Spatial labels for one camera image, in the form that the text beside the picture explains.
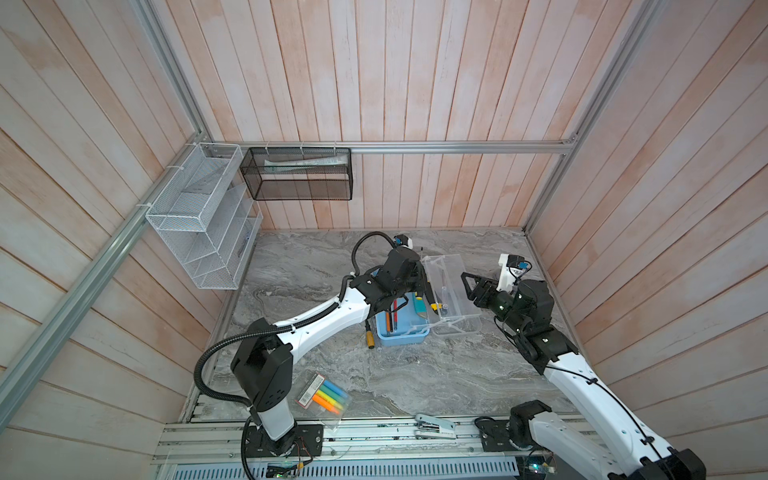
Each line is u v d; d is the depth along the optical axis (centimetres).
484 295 66
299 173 104
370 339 90
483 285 67
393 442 75
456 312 84
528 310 56
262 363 43
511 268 67
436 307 87
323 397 80
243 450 73
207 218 71
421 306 90
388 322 94
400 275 61
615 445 43
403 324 93
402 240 72
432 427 74
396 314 96
